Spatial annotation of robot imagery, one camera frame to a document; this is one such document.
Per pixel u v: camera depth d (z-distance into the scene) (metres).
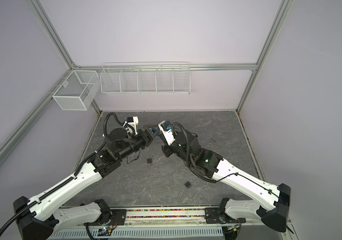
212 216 0.73
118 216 0.74
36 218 0.39
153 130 0.62
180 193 0.81
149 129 0.60
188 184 0.84
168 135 0.54
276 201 0.39
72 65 0.91
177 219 0.74
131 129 0.59
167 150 0.58
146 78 0.99
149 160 0.93
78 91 0.98
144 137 0.57
